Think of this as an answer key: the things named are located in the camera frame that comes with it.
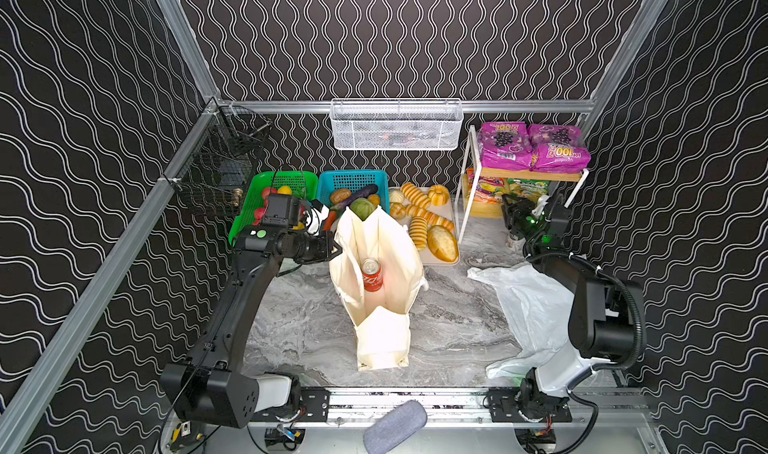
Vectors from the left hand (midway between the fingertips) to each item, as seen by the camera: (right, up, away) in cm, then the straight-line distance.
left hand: (347, 249), depth 73 cm
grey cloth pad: (+12, -41, -4) cm, 43 cm away
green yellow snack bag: (+56, +18, +24) cm, 64 cm away
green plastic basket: (-24, +23, +43) cm, 54 cm away
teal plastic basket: (-3, +24, +44) cm, 50 cm away
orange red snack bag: (+43, +18, +24) cm, 52 cm away
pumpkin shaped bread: (+30, +18, +44) cm, 56 cm away
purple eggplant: (+3, +20, +44) cm, 48 cm away
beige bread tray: (+25, +10, +37) cm, 45 cm away
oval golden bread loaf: (+29, 0, +27) cm, 40 cm away
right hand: (+45, +14, +16) cm, 49 cm away
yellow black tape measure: (-37, -41, -4) cm, 56 cm away
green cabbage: (+1, +12, +29) cm, 32 cm away
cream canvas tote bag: (+8, -13, -12) cm, 20 cm away
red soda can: (+5, -8, +14) cm, 17 cm away
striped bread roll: (+21, +4, +33) cm, 39 cm away
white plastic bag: (+56, -19, +17) cm, 61 cm away
